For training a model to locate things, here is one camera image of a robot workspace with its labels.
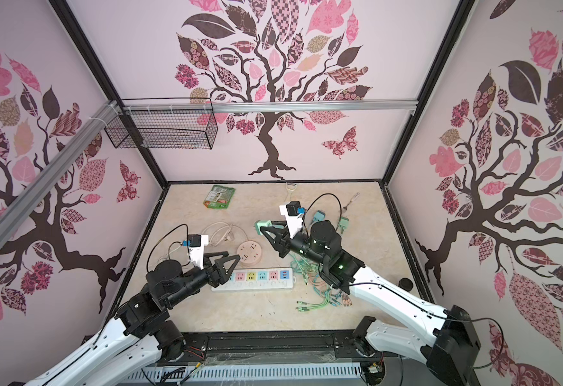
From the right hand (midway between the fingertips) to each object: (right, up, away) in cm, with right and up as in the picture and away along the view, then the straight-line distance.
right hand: (266, 223), depth 66 cm
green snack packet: (-28, +9, +48) cm, 56 cm away
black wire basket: (-35, +38, +29) cm, 59 cm away
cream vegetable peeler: (+7, +14, +52) cm, 54 cm away
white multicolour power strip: (-5, -22, +20) cm, 30 cm away
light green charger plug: (-1, 0, 0) cm, 1 cm away
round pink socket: (-9, -14, +27) cm, 32 cm away
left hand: (-10, -11, +3) cm, 15 cm away
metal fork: (+33, +4, +44) cm, 56 cm away
